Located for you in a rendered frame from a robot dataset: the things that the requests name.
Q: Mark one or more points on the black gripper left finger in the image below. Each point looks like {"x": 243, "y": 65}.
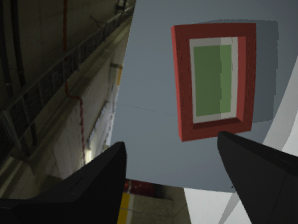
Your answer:
{"x": 89, "y": 196}

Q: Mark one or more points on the grey flat board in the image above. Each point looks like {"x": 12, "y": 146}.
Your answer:
{"x": 146, "y": 117}

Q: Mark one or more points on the red-brown picture frame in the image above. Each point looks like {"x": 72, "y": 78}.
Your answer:
{"x": 215, "y": 78}

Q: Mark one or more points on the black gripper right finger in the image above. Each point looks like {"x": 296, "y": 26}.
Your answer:
{"x": 265, "y": 179}

